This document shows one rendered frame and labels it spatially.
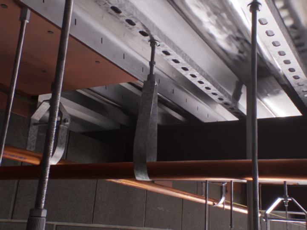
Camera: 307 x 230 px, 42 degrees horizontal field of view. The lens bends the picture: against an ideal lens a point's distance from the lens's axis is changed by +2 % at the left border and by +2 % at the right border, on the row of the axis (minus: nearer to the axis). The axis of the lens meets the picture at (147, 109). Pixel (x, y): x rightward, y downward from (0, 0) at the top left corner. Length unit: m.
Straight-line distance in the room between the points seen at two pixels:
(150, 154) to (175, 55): 0.25
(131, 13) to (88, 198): 1.01
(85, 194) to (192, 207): 1.02
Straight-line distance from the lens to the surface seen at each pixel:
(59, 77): 0.46
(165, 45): 0.89
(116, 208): 1.80
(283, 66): 1.01
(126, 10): 0.78
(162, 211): 2.16
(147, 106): 0.79
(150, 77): 0.84
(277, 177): 0.69
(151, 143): 0.85
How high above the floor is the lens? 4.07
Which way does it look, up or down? 17 degrees up
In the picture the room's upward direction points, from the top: 4 degrees clockwise
